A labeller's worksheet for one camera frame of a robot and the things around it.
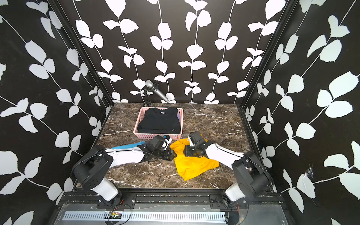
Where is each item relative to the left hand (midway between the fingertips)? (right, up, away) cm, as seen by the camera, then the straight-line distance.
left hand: (174, 152), depth 89 cm
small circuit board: (-29, -28, -18) cm, 44 cm away
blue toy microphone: (-25, +4, +6) cm, 26 cm away
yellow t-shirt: (+10, -8, -4) cm, 13 cm away
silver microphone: (-18, +46, +9) cm, 50 cm away
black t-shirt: (-14, +20, +15) cm, 28 cm away
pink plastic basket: (+1, +9, +6) cm, 11 cm away
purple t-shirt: (+2, +23, +16) cm, 28 cm away
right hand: (+7, +2, 0) cm, 7 cm away
